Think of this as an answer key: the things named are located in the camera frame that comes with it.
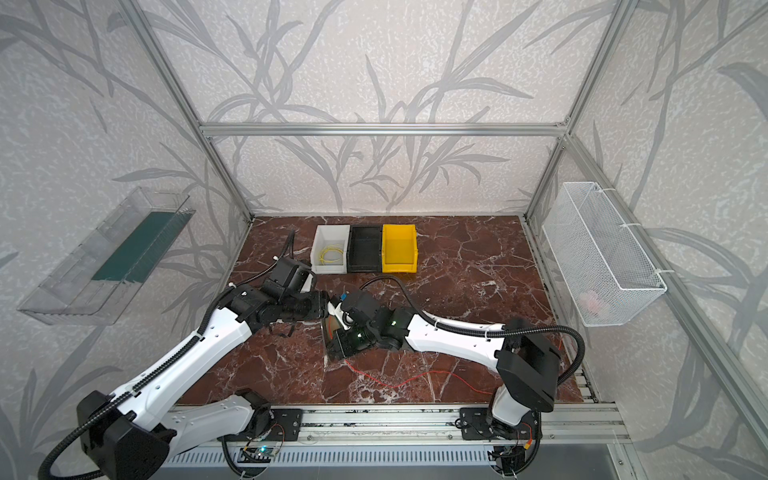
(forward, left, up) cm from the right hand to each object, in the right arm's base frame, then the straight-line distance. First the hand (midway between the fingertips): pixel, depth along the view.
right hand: (327, 343), depth 72 cm
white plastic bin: (+45, +9, -13) cm, 48 cm away
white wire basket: (+7, -61, +20) cm, 64 cm away
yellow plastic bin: (+38, -17, -13) cm, 44 cm away
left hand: (+11, 0, +2) cm, 11 cm away
